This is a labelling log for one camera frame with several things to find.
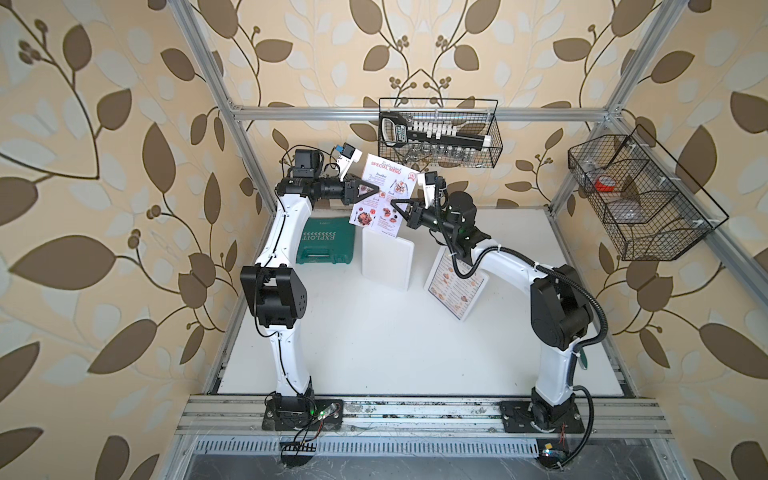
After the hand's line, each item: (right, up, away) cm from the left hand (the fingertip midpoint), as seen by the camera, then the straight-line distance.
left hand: (369, 185), depth 79 cm
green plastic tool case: (-17, -15, +26) cm, 35 cm away
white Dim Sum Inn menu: (+25, -31, +8) cm, 40 cm away
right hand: (+6, -4, +2) cm, 8 cm away
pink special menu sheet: (+2, -7, +3) cm, 8 cm away
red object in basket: (+64, 0, +2) cm, 64 cm away
